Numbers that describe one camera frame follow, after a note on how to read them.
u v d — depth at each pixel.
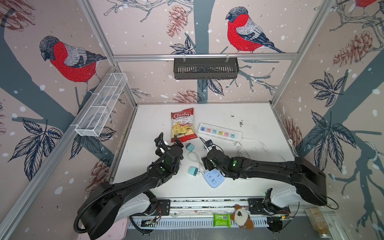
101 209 0.41
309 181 0.43
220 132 1.00
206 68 1.04
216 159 0.60
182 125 1.01
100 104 0.78
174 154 0.63
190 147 0.95
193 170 0.84
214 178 0.81
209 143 0.72
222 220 0.70
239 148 0.93
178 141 0.76
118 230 0.66
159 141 0.70
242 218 0.68
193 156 0.92
